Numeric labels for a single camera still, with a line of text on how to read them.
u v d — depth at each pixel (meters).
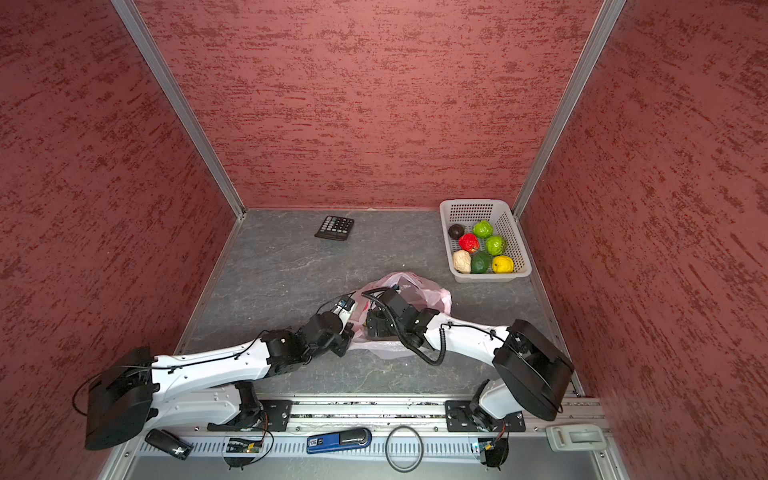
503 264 0.97
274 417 0.75
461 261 1.00
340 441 0.67
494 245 1.03
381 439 0.71
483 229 1.08
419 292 0.85
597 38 0.75
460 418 0.74
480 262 0.98
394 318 0.65
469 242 1.03
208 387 0.49
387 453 0.69
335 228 1.13
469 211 1.14
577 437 0.70
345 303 0.70
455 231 1.07
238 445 0.73
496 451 0.70
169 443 0.68
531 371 0.43
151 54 0.78
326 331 0.60
